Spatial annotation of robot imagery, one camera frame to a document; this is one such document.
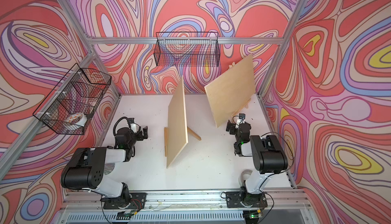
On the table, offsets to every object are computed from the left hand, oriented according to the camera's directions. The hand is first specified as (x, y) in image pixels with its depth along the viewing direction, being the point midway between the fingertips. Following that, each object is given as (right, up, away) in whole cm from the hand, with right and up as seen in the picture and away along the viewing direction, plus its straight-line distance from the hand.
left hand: (141, 127), depth 94 cm
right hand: (+61, +2, +3) cm, 61 cm away
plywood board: (+25, -1, -16) cm, 29 cm away
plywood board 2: (+56, +22, -1) cm, 60 cm away
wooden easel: (+16, -2, 0) cm, 16 cm away
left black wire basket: (-28, +11, -22) cm, 37 cm away
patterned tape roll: (-22, +7, -22) cm, 32 cm away
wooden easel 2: (+70, +14, +12) cm, 72 cm away
